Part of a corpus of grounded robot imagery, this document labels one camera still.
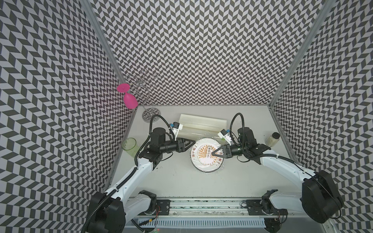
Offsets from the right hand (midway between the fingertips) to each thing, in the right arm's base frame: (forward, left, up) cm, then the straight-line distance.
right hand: (214, 156), depth 74 cm
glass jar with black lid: (+14, -38, -8) cm, 42 cm away
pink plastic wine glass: (+38, +52, +5) cm, 65 cm away
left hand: (+6, +11, +4) cm, 13 cm away
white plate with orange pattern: (0, +6, +1) cm, 6 cm away
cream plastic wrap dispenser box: (+31, +10, -17) cm, 36 cm away
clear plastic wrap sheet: (0, +6, +1) cm, 6 cm away
